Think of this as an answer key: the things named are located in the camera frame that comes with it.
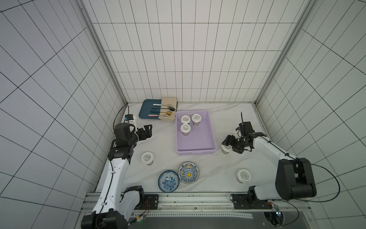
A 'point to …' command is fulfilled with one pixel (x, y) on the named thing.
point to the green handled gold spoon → (168, 112)
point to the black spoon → (169, 108)
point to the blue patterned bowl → (168, 181)
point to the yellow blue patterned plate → (188, 172)
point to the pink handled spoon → (153, 115)
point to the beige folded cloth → (166, 100)
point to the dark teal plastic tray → (147, 107)
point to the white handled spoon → (169, 105)
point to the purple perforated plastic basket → (180, 138)
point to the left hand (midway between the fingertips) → (144, 129)
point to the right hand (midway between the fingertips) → (222, 144)
